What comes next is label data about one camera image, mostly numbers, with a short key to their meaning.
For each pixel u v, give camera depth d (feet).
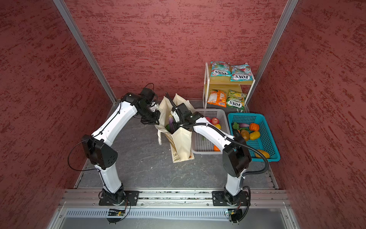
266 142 2.99
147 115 2.25
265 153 2.80
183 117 2.12
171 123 2.82
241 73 2.87
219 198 2.43
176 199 2.49
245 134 3.16
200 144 2.73
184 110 2.18
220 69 2.96
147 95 2.11
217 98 3.19
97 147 1.49
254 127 3.20
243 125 3.36
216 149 2.88
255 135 3.13
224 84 2.87
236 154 1.53
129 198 2.41
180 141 2.54
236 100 3.20
